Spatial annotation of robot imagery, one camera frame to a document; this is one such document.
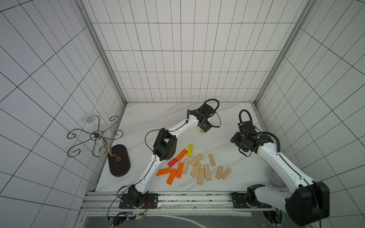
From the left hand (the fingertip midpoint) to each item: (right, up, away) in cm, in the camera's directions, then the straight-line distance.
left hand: (201, 124), depth 98 cm
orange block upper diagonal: (-14, -19, -8) cm, 25 cm away
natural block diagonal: (-5, -22, -10) cm, 25 cm away
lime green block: (-1, -4, -8) cm, 9 cm away
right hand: (+19, -7, -13) cm, 24 cm away
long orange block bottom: (-20, -30, -17) cm, 40 cm away
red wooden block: (-20, -23, -12) cm, 33 cm away
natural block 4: (+13, -29, -15) cm, 35 cm away
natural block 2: (+5, -22, -10) cm, 25 cm away
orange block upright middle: (-15, -27, -15) cm, 34 cm away
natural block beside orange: (-12, -25, -13) cm, 31 cm away
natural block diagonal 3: (-3, -29, -17) cm, 34 cm away
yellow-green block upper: (-8, -17, -7) cm, 20 cm away
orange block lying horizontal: (-25, -27, -15) cm, 40 cm away
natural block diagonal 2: (-5, -27, -15) cm, 31 cm away
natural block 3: (+9, -28, -15) cm, 33 cm away
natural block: (+1, -27, -16) cm, 32 cm away
